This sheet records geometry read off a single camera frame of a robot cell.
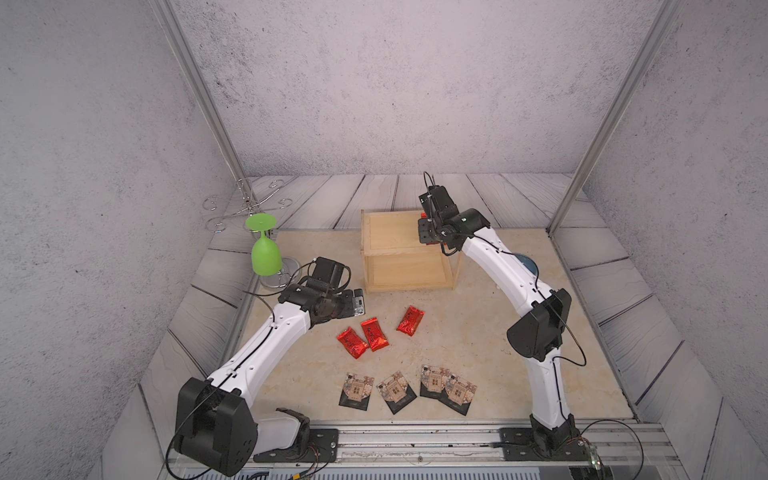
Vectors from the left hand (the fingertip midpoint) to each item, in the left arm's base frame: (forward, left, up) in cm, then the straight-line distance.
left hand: (354, 306), depth 83 cm
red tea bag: (-5, +1, -12) cm, 14 cm away
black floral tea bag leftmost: (-18, 0, -15) cm, 23 cm away
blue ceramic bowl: (+22, -58, -10) cm, 63 cm away
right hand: (+19, -22, +12) cm, 31 cm away
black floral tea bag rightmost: (-19, -27, -14) cm, 36 cm away
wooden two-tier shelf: (+28, -12, -13) cm, 33 cm away
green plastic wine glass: (+11, +24, +8) cm, 28 cm away
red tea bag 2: (-2, -5, -13) cm, 14 cm away
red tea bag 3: (+1, -16, -12) cm, 20 cm away
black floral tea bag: (-18, -11, -14) cm, 25 cm away
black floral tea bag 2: (-16, -21, -14) cm, 30 cm away
